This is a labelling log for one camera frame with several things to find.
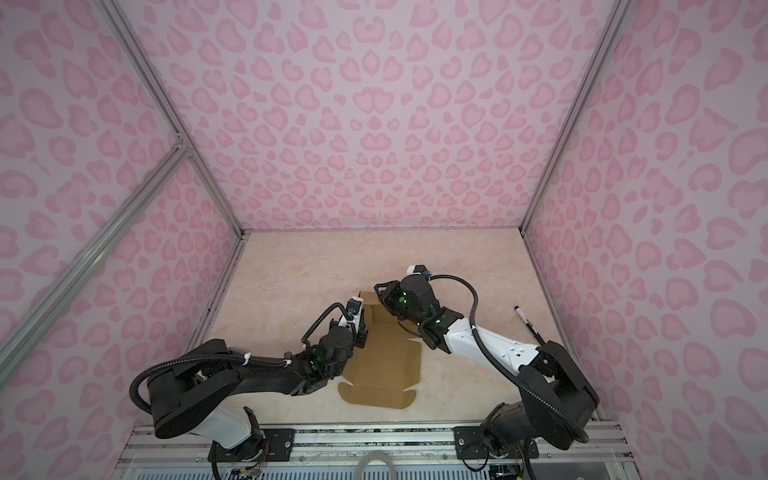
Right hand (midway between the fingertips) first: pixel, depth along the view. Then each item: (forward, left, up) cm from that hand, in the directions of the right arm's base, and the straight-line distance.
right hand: (374, 286), depth 80 cm
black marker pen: (-1, -47, -19) cm, 51 cm away
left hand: (-2, +4, -7) cm, 8 cm away
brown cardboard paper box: (-14, -3, -19) cm, 24 cm away
